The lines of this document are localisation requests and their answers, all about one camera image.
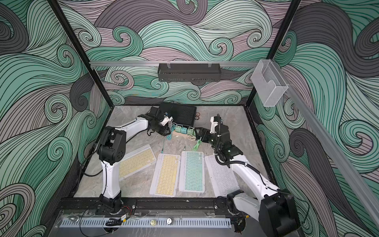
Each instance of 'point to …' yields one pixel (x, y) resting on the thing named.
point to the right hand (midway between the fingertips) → (198, 130)
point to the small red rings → (197, 114)
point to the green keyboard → (192, 172)
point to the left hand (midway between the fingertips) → (167, 129)
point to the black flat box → (182, 115)
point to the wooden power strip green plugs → (179, 129)
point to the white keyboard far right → (222, 178)
